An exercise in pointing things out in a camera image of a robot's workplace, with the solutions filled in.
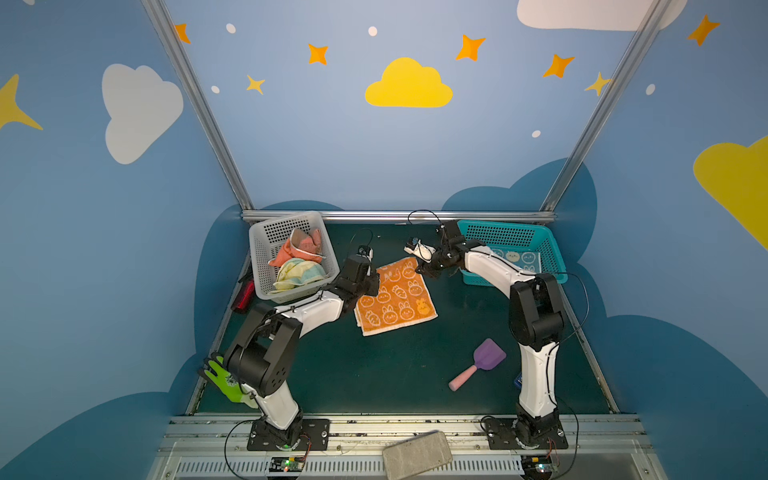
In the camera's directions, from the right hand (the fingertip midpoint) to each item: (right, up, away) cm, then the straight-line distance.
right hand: (423, 260), depth 100 cm
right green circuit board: (+24, -50, -28) cm, 62 cm away
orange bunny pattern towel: (-7, -14, +1) cm, 15 cm away
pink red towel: (-43, +5, +5) cm, 44 cm away
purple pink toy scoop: (+17, -29, -12) cm, 35 cm away
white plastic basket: (-58, +8, +12) cm, 60 cm away
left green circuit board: (-36, -49, -29) cm, 67 cm away
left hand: (-16, -5, -5) cm, 17 cm away
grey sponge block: (-6, -46, -30) cm, 55 cm away
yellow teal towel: (-43, -4, +1) cm, 44 cm away
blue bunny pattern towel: (+40, 0, +9) cm, 41 cm away
